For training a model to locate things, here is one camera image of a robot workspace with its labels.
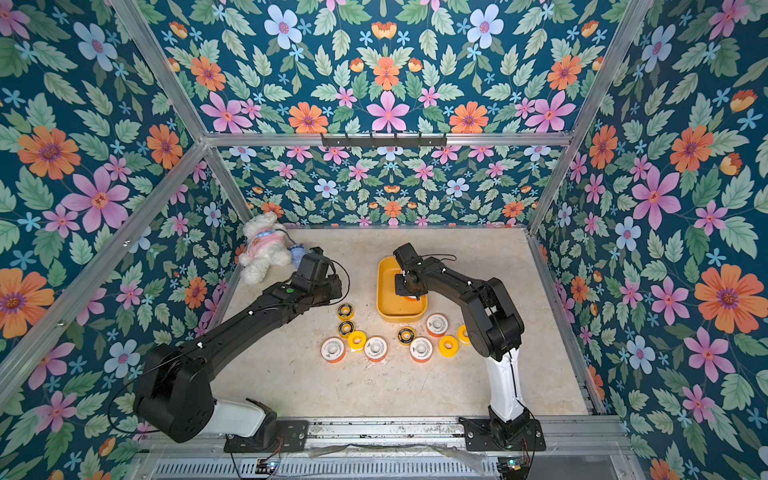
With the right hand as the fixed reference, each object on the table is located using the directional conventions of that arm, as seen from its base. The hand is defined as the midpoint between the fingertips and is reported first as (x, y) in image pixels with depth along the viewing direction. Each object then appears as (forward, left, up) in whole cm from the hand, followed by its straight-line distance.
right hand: (405, 286), depth 99 cm
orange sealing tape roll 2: (-21, +8, -3) cm, 22 cm away
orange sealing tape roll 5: (-4, -2, 0) cm, 5 cm away
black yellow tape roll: (-9, +19, -3) cm, 21 cm away
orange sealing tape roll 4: (-12, -11, -3) cm, 16 cm away
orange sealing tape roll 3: (-20, -5, -3) cm, 21 cm away
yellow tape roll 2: (-19, -14, -3) cm, 24 cm away
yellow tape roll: (-18, +14, -3) cm, 23 cm away
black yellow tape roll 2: (-14, +18, -4) cm, 24 cm away
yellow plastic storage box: (-7, +4, -2) cm, 8 cm away
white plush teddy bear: (+13, +49, +6) cm, 51 cm away
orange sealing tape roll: (-21, +21, -3) cm, 30 cm away
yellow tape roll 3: (-16, -18, -2) cm, 24 cm away
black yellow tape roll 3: (-16, -1, -3) cm, 16 cm away
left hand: (-6, +18, +11) cm, 22 cm away
